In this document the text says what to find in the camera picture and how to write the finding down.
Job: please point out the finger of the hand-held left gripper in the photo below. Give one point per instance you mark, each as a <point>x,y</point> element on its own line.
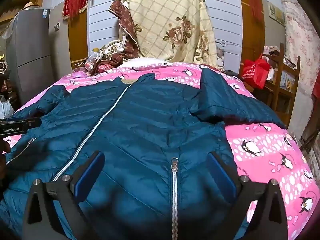
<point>33,123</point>

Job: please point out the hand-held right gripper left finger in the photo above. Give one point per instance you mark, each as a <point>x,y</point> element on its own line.
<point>90,173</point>

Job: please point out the cream floral checked sheet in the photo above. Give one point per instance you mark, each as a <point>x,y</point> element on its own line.
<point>162,25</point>

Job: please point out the teal quilted jacket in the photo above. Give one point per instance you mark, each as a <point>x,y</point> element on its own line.
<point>150,120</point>

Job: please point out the brown floral cloth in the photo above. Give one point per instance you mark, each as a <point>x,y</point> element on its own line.
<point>125,15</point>

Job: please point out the white plastic bag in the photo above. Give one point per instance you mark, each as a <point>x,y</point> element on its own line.
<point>6,107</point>

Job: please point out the person's left hand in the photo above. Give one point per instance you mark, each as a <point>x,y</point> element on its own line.
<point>5,147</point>

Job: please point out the pink penguin print blanket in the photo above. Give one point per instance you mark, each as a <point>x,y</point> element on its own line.
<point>262,155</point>

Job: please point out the pink floral quilt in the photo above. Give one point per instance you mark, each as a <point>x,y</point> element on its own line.
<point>300,55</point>

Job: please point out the wooden pillar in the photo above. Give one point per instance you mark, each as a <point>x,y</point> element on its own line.
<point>250,37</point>

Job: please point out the grey refrigerator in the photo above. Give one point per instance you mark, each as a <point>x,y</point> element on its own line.
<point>32,55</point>

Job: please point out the red gift bag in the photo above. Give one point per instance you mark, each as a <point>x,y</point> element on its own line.
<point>255,73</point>

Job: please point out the wooden chair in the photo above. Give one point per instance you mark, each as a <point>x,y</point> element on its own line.
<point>282,80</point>

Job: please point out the straw hat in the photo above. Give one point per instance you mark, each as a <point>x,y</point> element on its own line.
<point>29,6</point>

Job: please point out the red knot wall hanging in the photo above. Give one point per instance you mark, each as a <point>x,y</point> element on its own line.
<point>255,0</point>

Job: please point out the wall picture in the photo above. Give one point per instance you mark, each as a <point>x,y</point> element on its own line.
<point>276,13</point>

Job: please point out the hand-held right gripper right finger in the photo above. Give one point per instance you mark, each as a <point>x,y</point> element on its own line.
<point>222,173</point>

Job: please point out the white pillow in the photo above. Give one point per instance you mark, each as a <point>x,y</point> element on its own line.
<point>145,62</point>

